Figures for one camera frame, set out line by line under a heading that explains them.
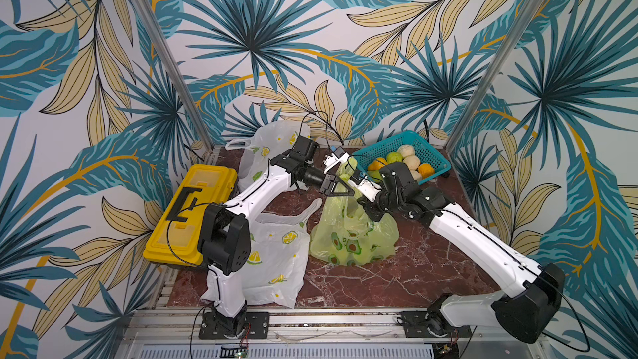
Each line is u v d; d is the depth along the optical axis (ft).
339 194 2.38
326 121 3.71
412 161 3.50
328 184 2.25
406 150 3.68
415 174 3.37
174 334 2.41
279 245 2.87
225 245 1.57
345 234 2.36
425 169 3.46
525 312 1.25
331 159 2.36
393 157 3.60
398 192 1.84
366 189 2.17
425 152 3.60
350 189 2.38
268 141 3.65
